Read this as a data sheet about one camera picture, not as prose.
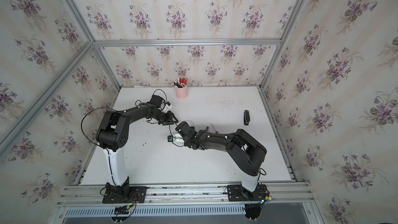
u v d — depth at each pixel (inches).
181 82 43.4
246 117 38.7
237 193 29.0
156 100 33.1
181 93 44.6
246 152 18.5
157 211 30.1
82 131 19.4
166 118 34.7
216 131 37.6
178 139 30.8
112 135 21.2
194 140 25.2
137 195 28.7
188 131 27.1
